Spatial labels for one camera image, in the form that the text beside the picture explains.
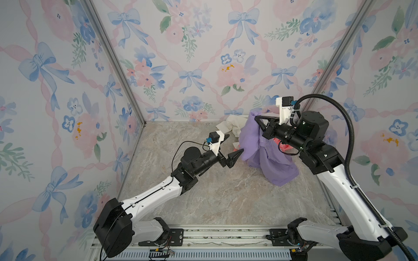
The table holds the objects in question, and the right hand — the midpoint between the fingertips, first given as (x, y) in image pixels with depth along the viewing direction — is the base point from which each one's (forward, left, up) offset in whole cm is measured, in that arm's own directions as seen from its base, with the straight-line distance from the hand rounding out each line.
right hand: (256, 116), depth 61 cm
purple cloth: (-2, -10, -22) cm, 24 cm away
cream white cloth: (+35, +2, -38) cm, 52 cm away
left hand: (-5, +7, -8) cm, 12 cm away
